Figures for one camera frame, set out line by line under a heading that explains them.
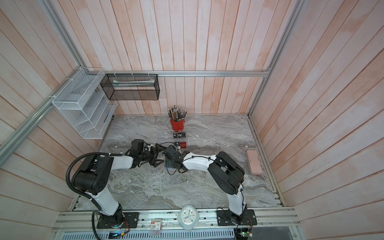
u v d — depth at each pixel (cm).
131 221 73
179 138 100
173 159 70
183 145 100
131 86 102
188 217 72
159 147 86
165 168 90
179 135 98
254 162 93
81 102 69
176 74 96
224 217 73
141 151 80
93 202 53
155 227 70
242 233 71
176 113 101
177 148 83
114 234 71
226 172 49
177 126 110
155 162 90
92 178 48
